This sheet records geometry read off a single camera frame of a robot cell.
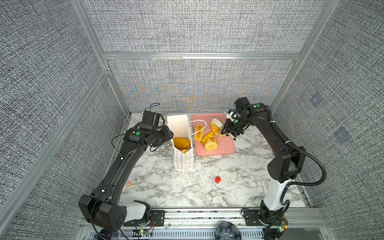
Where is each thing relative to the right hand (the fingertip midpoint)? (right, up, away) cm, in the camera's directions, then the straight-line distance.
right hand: (224, 132), depth 84 cm
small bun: (-4, +4, +3) cm, 6 cm away
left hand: (-28, -1, -9) cm, 30 cm away
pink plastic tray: (+5, -9, +16) cm, 19 cm away
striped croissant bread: (-14, -4, +16) cm, 22 cm away
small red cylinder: (-4, -27, 0) cm, 27 cm away
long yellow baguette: (-22, -8, -14) cm, 27 cm away
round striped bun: (-6, -3, +18) cm, 20 cm away
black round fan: (-2, -45, -15) cm, 48 cm away
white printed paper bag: (-26, +3, +6) cm, 27 cm away
